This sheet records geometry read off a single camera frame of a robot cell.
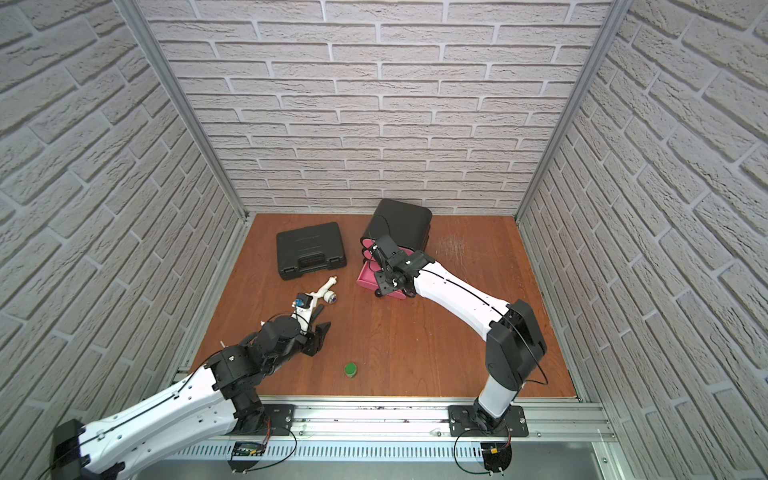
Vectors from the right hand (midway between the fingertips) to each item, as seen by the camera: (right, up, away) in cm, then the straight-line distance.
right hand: (395, 275), depth 85 cm
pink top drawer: (-9, +10, +6) cm, 14 cm away
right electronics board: (+25, -42, -15) cm, 51 cm away
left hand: (-21, -10, -7) cm, 24 cm away
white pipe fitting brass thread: (-23, -6, +9) cm, 26 cm away
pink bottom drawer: (-9, -2, +13) cm, 16 cm away
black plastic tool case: (-31, +7, +18) cm, 36 cm away
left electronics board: (-37, -43, -14) cm, 58 cm away
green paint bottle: (-12, -25, -6) cm, 29 cm away
